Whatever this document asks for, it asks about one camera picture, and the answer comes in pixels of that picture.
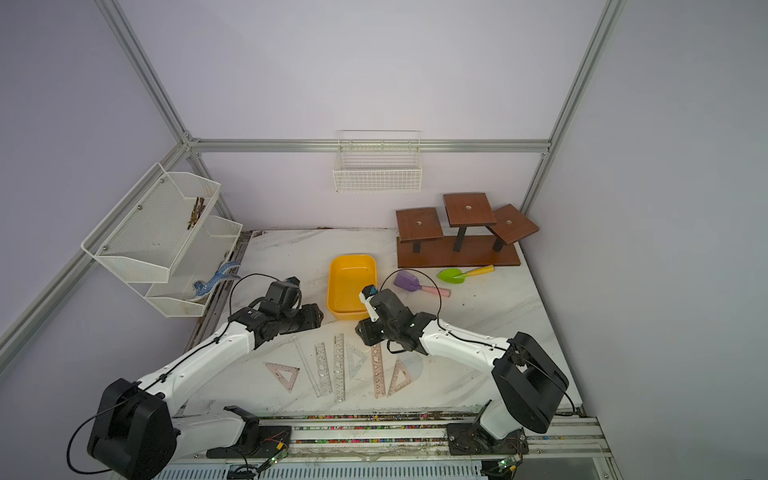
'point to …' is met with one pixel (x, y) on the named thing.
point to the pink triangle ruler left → (275, 369)
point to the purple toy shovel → (409, 282)
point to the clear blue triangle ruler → (355, 359)
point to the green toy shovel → (456, 276)
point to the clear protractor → (412, 363)
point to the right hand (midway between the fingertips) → (365, 329)
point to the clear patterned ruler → (339, 369)
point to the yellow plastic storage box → (348, 276)
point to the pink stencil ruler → (378, 371)
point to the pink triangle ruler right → (399, 366)
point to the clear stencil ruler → (323, 370)
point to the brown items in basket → (196, 212)
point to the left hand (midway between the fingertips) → (314, 318)
